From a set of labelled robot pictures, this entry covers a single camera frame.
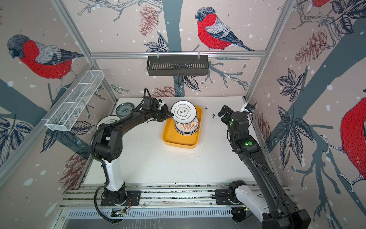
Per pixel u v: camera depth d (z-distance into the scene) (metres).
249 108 0.60
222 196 0.73
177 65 1.07
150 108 0.78
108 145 0.52
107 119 1.07
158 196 0.76
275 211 0.38
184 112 0.95
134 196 0.74
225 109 0.64
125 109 1.14
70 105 0.76
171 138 0.93
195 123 1.01
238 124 0.50
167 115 0.89
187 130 0.97
